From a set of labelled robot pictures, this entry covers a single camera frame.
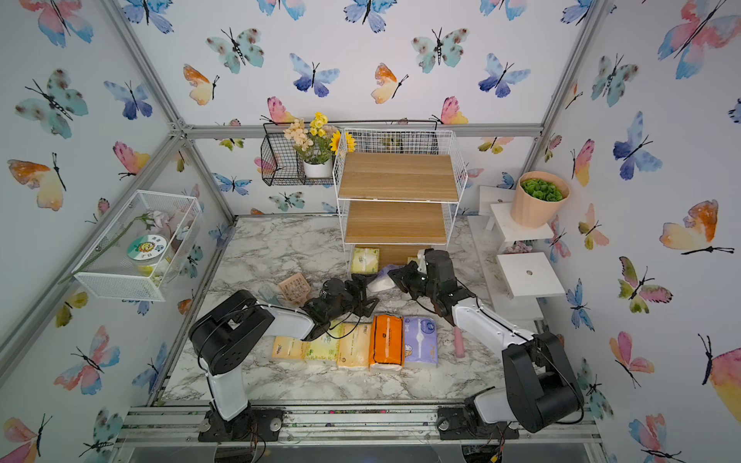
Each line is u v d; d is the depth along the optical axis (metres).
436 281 0.66
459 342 0.87
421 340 0.83
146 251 0.65
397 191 0.70
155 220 0.75
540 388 0.42
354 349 0.82
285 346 0.82
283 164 1.01
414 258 1.01
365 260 0.99
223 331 0.51
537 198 0.78
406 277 0.74
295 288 1.00
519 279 0.85
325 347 0.83
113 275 0.60
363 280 0.82
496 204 0.94
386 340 0.81
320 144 0.77
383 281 0.86
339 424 0.75
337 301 0.74
